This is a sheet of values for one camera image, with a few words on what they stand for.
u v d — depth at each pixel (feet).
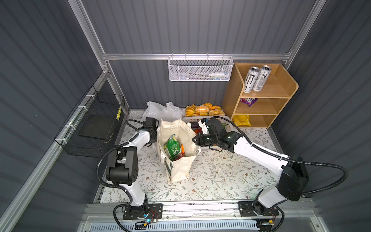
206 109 3.66
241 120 3.56
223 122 2.52
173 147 2.93
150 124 2.52
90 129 2.35
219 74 2.97
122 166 1.57
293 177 1.40
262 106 3.26
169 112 3.56
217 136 1.99
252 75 2.51
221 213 2.40
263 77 2.59
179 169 2.53
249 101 3.26
